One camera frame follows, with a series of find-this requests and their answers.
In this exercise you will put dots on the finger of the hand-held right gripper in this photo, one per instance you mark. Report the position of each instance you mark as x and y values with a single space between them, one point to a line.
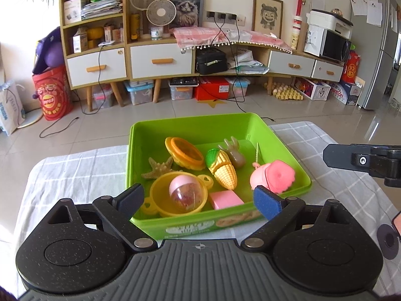
338 156

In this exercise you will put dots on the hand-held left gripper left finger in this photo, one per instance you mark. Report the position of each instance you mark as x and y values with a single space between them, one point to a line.
130 199

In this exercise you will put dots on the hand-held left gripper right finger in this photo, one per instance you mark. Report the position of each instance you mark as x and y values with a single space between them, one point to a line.
266 203

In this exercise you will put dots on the yellow toy pot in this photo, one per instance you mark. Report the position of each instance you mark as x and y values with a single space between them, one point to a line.
156 191

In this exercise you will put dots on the pink toy pig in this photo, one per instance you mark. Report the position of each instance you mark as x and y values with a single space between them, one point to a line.
275 175

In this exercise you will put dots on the pink toy block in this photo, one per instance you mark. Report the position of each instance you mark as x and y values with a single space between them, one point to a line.
225 200

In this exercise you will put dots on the brown toy starfish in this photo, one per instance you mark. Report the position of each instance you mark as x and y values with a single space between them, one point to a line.
161 169

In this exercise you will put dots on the pink bead stick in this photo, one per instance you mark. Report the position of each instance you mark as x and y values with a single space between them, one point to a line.
258 153

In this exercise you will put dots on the yellow toy corn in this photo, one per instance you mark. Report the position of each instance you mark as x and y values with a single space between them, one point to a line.
224 172

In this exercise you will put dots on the green plastic box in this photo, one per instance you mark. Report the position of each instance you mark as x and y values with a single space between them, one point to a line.
269 150

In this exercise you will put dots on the pink clear capsule ball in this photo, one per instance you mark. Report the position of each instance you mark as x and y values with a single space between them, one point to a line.
184 192

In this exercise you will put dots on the brown toy deer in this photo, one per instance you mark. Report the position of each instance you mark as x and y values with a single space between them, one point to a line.
235 156

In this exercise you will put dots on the orange toy bowl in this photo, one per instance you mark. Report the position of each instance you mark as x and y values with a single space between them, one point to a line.
184 153

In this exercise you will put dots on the grey checked tablecloth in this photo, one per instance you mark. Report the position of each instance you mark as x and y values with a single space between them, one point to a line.
78 169

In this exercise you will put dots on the white blue carton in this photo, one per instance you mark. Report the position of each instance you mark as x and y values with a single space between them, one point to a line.
347 92

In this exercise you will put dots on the red white cardboard box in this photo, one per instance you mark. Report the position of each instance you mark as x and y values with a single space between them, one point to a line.
311 88

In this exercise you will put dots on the grey round disc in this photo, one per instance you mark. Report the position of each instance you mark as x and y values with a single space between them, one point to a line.
387 241

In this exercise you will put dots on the yellow egg tray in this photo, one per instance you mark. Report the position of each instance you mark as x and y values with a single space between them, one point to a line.
285 93

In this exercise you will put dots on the white drawer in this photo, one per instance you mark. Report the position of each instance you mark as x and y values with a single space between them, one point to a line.
97 67
161 60
291 64
327 71

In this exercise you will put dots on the red gift box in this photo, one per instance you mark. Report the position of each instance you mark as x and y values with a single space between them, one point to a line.
350 67

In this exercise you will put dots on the clear storage bin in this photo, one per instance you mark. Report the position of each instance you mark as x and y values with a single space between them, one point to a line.
101 97
183 90
139 93
239 86

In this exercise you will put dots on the black white microwave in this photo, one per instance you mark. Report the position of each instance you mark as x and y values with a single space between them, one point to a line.
335 47

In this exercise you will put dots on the silver refrigerator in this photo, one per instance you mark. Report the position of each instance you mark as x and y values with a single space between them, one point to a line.
376 53

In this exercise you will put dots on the wooden low cabinet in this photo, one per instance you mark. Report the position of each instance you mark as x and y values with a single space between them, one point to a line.
250 69

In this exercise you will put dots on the red flat box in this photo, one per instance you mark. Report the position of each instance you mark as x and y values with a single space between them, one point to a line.
213 89

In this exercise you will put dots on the stack of papers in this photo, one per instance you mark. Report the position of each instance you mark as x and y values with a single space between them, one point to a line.
249 62

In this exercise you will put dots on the red printed bucket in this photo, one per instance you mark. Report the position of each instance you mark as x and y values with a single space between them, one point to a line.
51 95

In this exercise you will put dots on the white tall tube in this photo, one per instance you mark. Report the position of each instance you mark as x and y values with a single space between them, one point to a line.
295 33

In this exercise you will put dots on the white printer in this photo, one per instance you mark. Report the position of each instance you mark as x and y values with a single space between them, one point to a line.
329 22

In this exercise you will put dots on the white paper bag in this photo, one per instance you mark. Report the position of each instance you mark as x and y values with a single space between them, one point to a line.
11 106

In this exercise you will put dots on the black case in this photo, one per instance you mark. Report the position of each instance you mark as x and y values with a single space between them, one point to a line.
211 61

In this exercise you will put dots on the framed cartoon portrait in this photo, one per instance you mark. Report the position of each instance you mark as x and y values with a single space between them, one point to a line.
268 15

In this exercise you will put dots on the wooden shelf cabinet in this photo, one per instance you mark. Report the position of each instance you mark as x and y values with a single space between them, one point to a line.
94 37

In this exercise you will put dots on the purple plush toy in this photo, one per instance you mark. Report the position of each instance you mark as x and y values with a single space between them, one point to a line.
50 53

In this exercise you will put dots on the yellow bottle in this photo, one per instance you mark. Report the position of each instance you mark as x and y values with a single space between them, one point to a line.
135 26

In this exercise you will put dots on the pink checked cloth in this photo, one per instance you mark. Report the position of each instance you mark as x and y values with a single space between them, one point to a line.
200 36

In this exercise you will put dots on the small white fan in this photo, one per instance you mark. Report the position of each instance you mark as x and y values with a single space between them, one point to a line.
160 12

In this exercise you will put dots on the pile of shelf papers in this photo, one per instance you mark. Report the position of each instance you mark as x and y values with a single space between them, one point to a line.
101 8

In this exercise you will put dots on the framed cat picture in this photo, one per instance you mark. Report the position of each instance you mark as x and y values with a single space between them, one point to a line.
188 9

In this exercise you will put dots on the wall power outlets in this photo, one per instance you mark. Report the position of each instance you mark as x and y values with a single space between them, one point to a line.
225 17

